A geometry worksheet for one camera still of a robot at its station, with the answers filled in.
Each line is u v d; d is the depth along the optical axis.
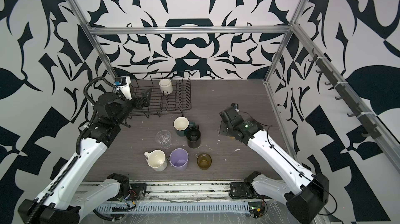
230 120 0.56
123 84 0.58
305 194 0.38
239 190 0.74
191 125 0.88
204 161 0.83
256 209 0.71
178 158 0.79
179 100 1.02
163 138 0.92
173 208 0.65
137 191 0.73
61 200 0.39
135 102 0.63
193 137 0.89
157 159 0.83
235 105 0.69
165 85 1.04
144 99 0.64
